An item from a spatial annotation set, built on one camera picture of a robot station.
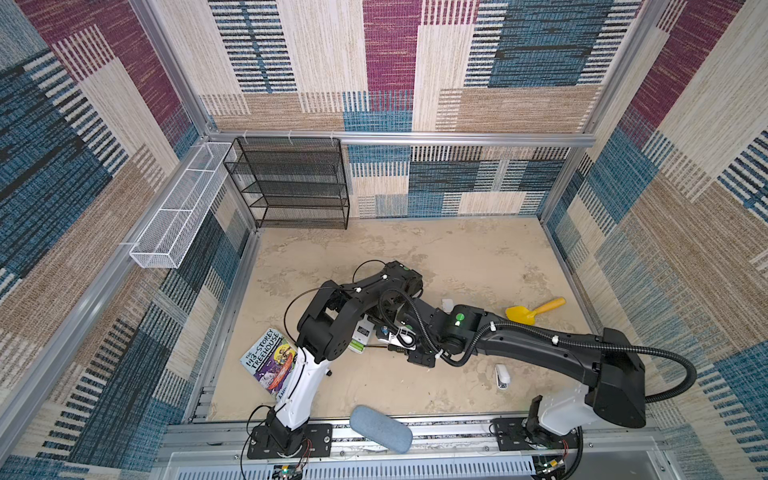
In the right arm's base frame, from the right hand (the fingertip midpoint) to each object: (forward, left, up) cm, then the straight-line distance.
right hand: (414, 347), depth 77 cm
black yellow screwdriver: (-3, +6, +10) cm, 12 cm away
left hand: (+11, +11, -10) cm, 19 cm away
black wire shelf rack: (+61, +40, +5) cm, 73 cm away
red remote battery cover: (+19, -13, -14) cm, 27 cm away
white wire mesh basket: (+42, +71, +10) cm, 83 cm away
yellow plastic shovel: (+13, -35, -10) cm, 39 cm away
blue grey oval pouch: (-17, +9, -8) cm, 20 cm away
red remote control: (+6, +14, -7) cm, 17 cm away
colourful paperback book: (+1, +39, -9) cm, 40 cm away
